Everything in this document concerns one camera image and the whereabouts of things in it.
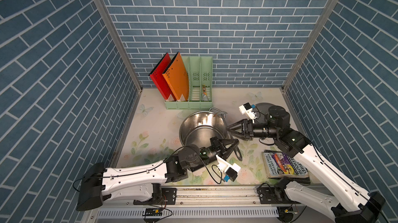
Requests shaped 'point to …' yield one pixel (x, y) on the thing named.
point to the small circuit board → (154, 212)
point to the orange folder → (176, 75)
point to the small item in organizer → (205, 97)
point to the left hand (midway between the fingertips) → (239, 138)
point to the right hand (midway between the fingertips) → (230, 133)
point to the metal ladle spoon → (236, 149)
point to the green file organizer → (199, 69)
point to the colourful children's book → (279, 164)
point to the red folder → (156, 74)
